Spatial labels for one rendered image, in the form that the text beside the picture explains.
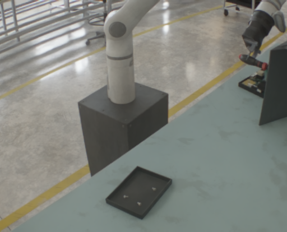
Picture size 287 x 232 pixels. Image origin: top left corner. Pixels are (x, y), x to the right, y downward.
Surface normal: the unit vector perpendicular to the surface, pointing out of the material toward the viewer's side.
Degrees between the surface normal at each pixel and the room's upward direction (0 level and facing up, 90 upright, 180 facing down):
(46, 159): 0
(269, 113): 90
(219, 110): 0
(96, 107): 0
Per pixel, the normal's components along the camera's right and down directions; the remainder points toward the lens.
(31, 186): -0.03, -0.84
